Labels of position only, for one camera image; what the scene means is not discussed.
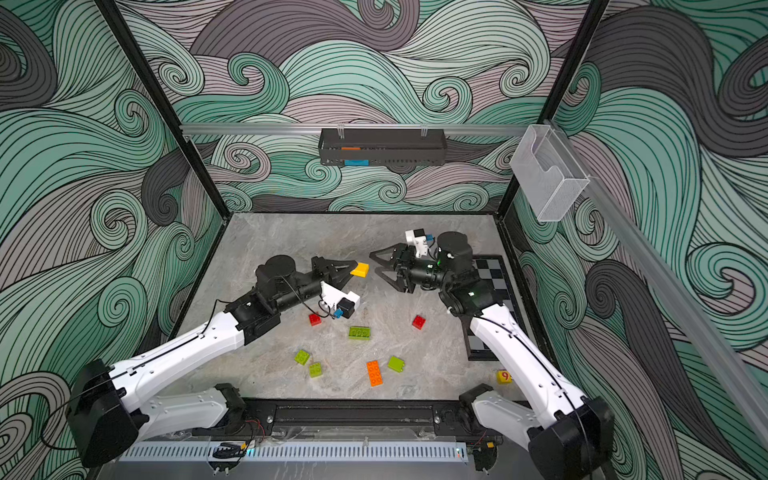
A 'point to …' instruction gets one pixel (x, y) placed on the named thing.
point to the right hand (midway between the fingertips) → (373, 262)
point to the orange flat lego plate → (374, 372)
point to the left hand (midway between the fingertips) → (349, 253)
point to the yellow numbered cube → (503, 377)
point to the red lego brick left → (314, 320)
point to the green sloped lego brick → (396, 364)
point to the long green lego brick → (359, 333)
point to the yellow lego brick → (361, 270)
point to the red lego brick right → (418, 321)
